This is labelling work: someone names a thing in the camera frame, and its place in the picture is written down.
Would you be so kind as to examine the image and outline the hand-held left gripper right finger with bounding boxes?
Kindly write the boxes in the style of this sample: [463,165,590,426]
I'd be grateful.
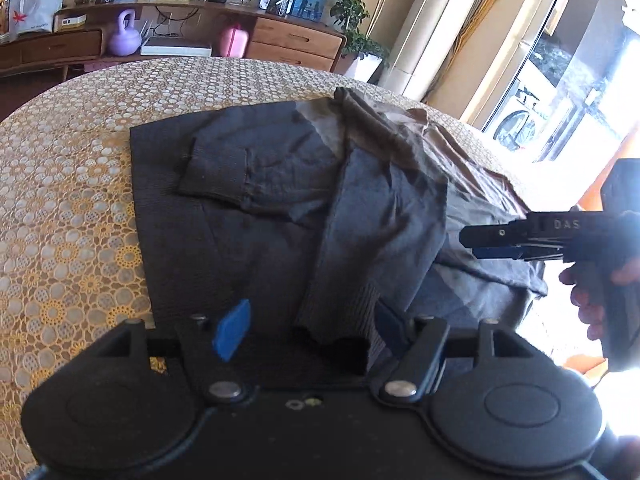
[371,302,540,406]

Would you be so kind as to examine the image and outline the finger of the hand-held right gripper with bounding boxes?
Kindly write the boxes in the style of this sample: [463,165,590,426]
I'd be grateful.
[460,217,531,250]
[472,245,568,263]

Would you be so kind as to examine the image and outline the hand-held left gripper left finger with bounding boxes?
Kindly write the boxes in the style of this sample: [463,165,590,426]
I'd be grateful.
[94,299,252,404]

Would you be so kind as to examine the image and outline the grey brown sweater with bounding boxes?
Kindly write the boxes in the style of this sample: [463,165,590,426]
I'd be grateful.
[129,86,550,391]

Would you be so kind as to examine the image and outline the person's right hand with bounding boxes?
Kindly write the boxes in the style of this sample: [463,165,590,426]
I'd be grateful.
[559,212,640,342]

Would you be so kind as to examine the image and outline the white washing machine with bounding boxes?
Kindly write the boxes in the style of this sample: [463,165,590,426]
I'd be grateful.
[492,95,551,153]

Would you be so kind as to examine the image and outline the glass sliding door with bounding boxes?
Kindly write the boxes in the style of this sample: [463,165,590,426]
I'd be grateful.
[460,0,640,211]

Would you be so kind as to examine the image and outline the white standing air conditioner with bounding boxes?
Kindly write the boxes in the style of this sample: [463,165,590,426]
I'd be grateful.
[377,0,493,103]

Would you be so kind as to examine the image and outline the yellow grey curtain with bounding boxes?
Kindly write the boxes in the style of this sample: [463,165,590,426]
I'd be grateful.
[425,0,546,121]

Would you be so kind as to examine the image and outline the potted green tree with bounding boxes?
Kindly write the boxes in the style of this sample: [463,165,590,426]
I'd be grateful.
[327,0,426,83]

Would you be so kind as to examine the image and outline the wooden television cabinet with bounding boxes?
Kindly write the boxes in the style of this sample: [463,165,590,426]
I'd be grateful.
[0,0,347,78]

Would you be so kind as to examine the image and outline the small pink suitcase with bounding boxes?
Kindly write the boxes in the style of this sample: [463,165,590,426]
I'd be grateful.
[220,23,247,58]

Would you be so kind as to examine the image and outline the white flat set-top box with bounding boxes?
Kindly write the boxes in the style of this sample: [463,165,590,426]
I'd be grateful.
[141,36,212,57]

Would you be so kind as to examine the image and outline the blue framed picture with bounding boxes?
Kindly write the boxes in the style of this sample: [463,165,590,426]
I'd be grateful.
[291,0,333,22]

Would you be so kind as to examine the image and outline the purple kettlebell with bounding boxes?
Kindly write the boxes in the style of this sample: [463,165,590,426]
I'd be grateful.
[108,9,139,56]

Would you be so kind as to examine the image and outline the white shopping bag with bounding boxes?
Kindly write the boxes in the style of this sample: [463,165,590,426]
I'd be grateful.
[0,0,65,36]

